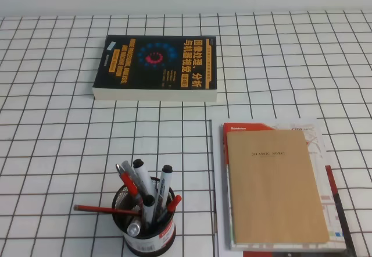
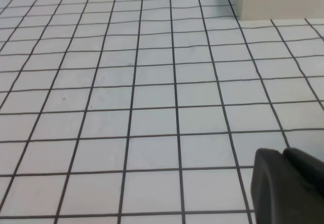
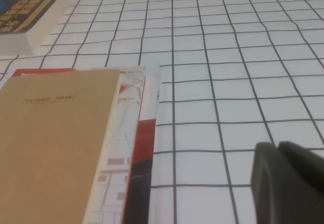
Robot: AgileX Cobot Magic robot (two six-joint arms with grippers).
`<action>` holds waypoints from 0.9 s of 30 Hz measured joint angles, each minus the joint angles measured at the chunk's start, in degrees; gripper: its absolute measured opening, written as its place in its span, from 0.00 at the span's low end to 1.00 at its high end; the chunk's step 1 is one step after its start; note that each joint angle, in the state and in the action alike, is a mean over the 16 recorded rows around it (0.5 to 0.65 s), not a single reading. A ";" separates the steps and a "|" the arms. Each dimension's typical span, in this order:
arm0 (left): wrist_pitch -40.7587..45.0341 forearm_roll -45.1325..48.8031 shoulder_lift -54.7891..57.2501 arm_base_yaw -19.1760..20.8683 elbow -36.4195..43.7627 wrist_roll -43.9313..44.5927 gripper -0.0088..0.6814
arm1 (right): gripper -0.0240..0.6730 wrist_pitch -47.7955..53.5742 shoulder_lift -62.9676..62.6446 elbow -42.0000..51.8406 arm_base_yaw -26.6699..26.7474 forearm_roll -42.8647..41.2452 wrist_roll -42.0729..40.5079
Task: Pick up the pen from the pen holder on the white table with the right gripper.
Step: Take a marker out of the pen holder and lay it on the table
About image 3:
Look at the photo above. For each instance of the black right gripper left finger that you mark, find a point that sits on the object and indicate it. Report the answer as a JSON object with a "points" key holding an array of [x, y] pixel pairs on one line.
{"points": [[264, 188]]}

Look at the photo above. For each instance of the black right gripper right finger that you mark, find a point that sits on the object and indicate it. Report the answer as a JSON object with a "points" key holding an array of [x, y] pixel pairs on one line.
{"points": [[299, 174]]}

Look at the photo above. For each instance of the red and white booklet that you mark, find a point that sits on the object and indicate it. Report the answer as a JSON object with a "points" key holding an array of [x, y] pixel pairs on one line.
{"points": [[122, 187]]}

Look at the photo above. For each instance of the brown kraft notebook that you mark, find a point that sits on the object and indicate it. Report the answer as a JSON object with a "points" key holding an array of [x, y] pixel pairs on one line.
{"points": [[53, 130]]}

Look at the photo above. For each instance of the black thick textbook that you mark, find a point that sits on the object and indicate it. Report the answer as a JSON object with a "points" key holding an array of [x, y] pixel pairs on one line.
{"points": [[26, 24]]}

